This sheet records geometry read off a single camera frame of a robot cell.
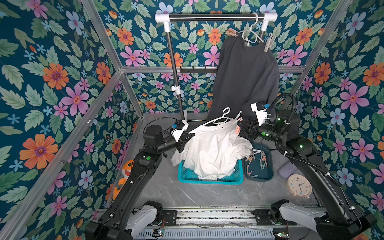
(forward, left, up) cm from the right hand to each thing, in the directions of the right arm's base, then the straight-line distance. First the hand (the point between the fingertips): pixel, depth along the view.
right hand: (244, 119), depth 64 cm
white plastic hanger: (+3, +9, -4) cm, 10 cm away
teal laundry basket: (-11, +28, -37) cm, 48 cm away
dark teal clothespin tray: (-3, -16, -40) cm, 43 cm away
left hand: (-4, +22, -6) cm, 23 cm away
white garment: (-4, +14, -22) cm, 26 cm away
